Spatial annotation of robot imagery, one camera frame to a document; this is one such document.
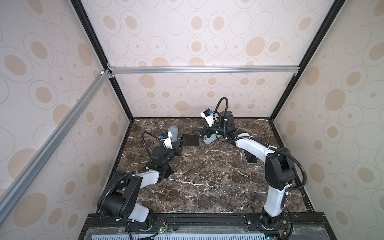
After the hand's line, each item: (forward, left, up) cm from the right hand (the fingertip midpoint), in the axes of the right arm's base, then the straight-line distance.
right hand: (197, 126), depth 85 cm
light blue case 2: (-29, -23, +12) cm, 39 cm away
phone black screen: (-17, +18, -23) cm, 34 cm away
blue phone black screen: (-8, +4, -2) cm, 9 cm away
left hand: (-8, +5, -2) cm, 9 cm away
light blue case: (+16, +17, -22) cm, 32 cm away
